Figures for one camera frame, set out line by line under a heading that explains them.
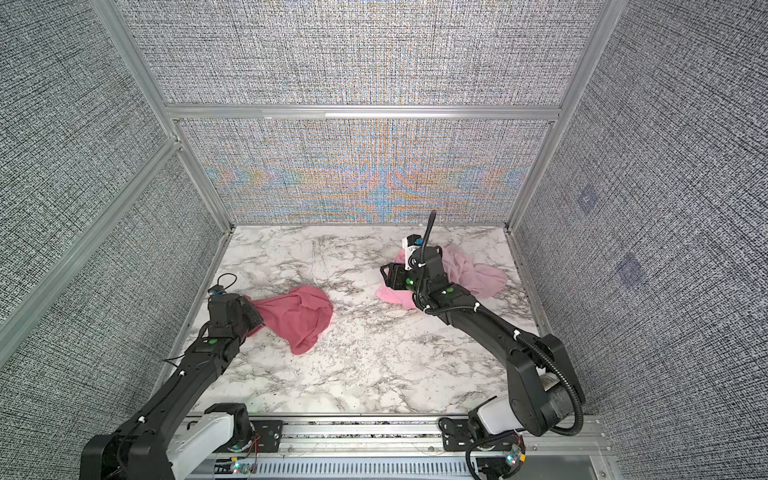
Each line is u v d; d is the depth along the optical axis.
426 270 0.63
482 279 1.02
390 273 0.76
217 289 0.74
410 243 0.75
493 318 0.51
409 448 0.73
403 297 0.94
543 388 0.43
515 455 0.68
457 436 0.73
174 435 0.47
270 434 0.73
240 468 0.69
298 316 0.87
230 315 0.66
